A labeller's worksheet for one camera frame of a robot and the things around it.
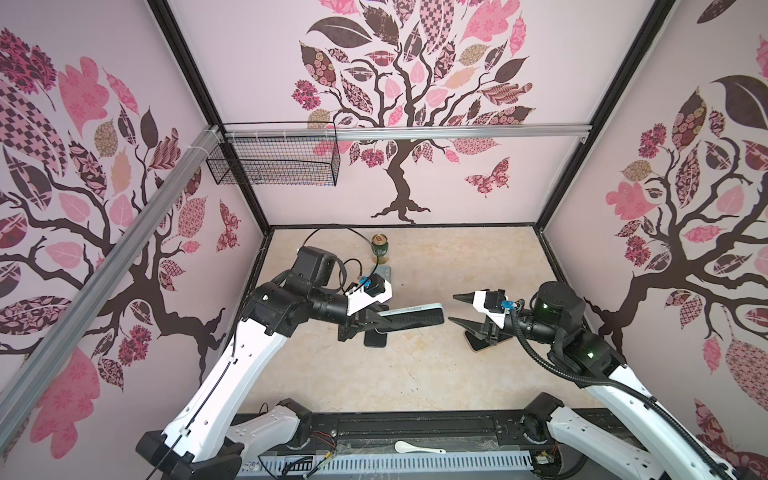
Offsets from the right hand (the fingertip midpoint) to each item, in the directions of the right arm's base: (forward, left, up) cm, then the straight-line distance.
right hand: (457, 300), depth 61 cm
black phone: (-4, +10, 0) cm, 10 cm away
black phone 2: (+6, +20, -33) cm, 39 cm away
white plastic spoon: (-22, +11, -32) cm, 40 cm away
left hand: (-4, +16, -3) cm, 16 cm away
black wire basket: (+55, +51, +1) cm, 75 cm away
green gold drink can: (+36, +18, -24) cm, 47 cm away
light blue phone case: (+32, +17, -33) cm, 49 cm away
